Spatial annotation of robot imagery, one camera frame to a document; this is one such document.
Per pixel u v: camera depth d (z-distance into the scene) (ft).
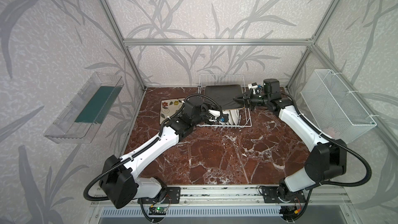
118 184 1.28
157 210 2.33
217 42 3.15
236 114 2.99
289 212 2.43
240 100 2.43
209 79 3.92
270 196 2.40
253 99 2.32
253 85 2.57
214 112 2.09
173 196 2.40
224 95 2.71
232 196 2.45
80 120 2.08
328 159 1.42
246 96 2.30
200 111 1.96
